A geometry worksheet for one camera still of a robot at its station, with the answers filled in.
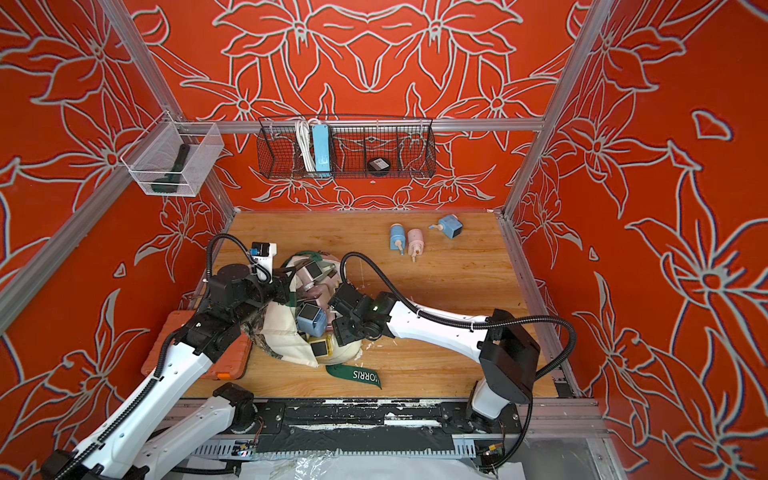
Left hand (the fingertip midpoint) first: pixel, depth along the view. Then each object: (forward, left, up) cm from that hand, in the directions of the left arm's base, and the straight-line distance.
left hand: (295, 267), depth 74 cm
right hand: (-9, -12, -14) cm, 21 cm away
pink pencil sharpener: (+24, -32, -17) cm, 44 cm away
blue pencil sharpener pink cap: (+27, -26, -18) cm, 41 cm away
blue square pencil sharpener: (+36, -46, -19) cm, 61 cm away
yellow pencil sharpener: (-14, -7, -17) cm, 23 cm away
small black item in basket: (+39, -18, +4) cm, 43 cm away
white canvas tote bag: (-14, +3, -8) cm, 16 cm away
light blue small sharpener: (-9, -4, -11) cm, 15 cm away
